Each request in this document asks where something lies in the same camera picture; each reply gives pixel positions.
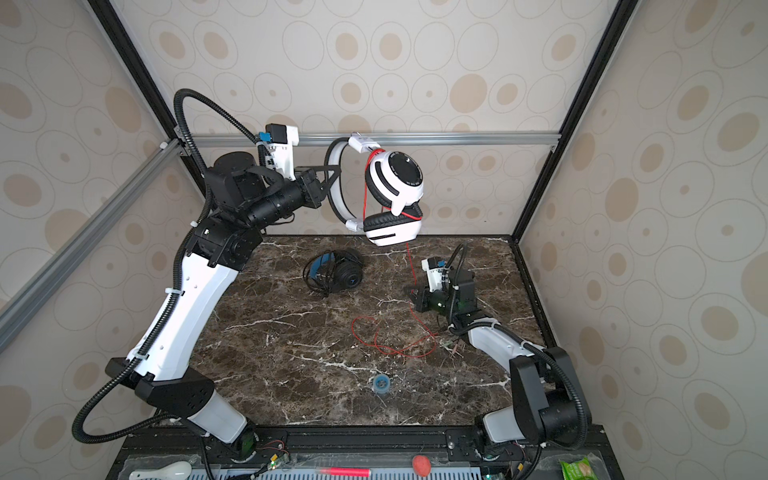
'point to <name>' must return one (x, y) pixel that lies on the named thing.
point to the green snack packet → (580, 470)
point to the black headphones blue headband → (332, 271)
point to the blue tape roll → (381, 383)
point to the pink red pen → (346, 472)
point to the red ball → (422, 465)
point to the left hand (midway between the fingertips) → (342, 163)
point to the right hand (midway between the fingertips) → (408, 288)
